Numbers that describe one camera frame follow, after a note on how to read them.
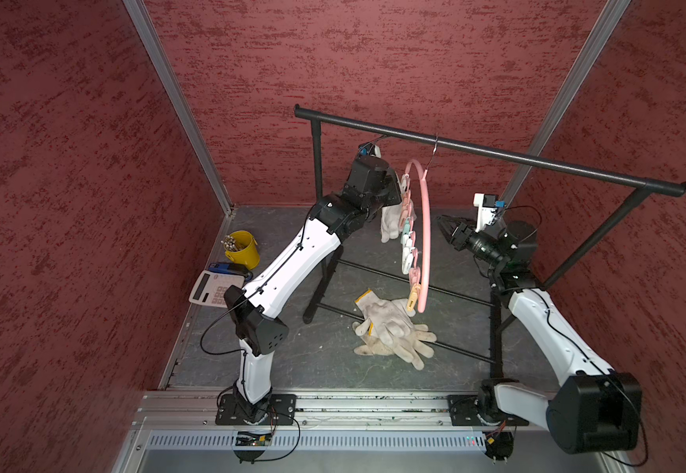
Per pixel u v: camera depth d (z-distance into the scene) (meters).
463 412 0.74
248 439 0.72
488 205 0.65
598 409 0.39
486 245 0.64
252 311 0.45
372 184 0.50
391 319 0.85
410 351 0.82
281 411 0.74
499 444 0.70
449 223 0.74
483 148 0.46
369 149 0.61
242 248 0.95
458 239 0.66
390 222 0.79
